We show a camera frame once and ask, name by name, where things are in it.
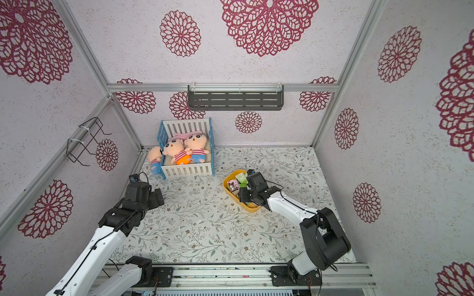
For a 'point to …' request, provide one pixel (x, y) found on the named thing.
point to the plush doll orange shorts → (175, 147)
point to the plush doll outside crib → (155, 157)
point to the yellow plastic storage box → (232, 175)
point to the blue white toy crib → (167, 129)
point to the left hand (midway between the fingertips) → (149, 197)
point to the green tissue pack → (242, 179)
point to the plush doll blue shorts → (197, 143)
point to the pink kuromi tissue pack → (234, 185)
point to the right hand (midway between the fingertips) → (247, 195)
